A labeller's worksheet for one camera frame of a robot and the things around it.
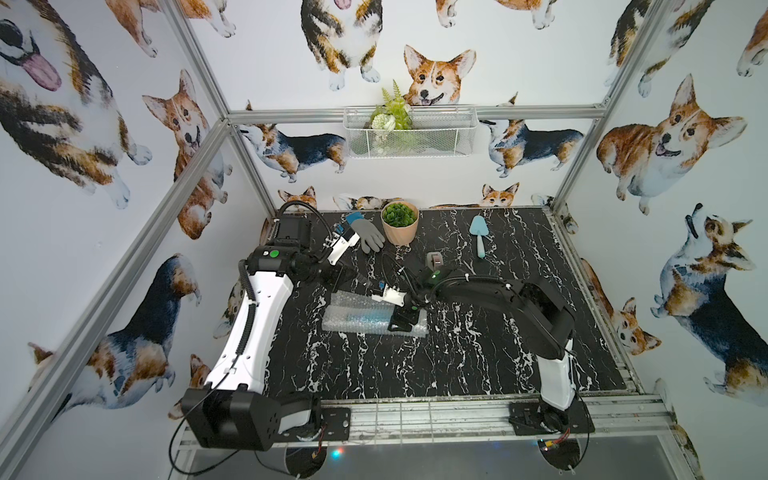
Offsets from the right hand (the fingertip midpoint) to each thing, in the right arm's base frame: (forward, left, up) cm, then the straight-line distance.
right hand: (391, 315), depth 87 cm
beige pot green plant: (+32, -3, +6) cm, 32 cm away
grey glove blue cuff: (+34, +10, -2) cm, 35 cm away
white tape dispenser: (+20, -14, -1) cm, 25 cm away
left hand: (+3, +7, +20) cm, 22 cm away
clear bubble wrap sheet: (+5, +16, -2) cm, 17 cm away
